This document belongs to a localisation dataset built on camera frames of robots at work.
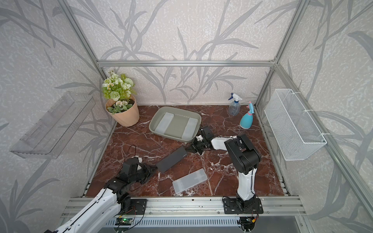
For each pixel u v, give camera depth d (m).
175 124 1.09
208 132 0.81
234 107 1.11
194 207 0.75
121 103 0.94
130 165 0.64
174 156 0.88
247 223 0.71
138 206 0.74
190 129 1.04
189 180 0.81
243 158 0.52
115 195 0.57
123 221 0.71
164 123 1.08
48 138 0.65
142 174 0.73
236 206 0.73
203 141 0.83
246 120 1.01
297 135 0.60
